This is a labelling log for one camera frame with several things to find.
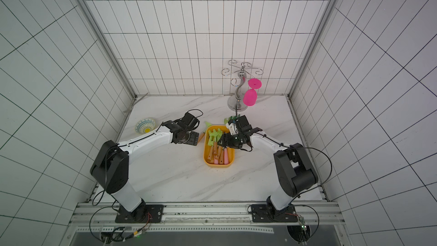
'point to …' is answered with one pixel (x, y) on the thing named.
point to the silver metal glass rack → (236, 103)
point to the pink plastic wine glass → (250, 95)
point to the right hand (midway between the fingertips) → (218, 144)
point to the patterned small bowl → (145, 125)
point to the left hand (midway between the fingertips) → (186, 140)
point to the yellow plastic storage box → (215, 156)
